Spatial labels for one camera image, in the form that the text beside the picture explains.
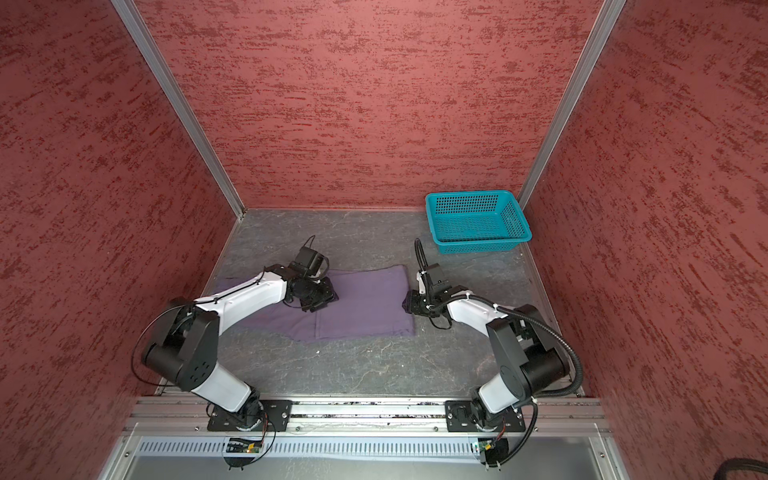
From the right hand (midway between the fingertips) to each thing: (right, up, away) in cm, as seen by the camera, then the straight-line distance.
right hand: (407, 311), depth 91 cm
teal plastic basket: (+29, +30, +26) cm, 49 cm away
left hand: (-22, +2, -2) cm, 22 cm away
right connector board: (+20, -29, -21) cm, 41 cm away
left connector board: (-42, -29, -18) cm, 55 cm away
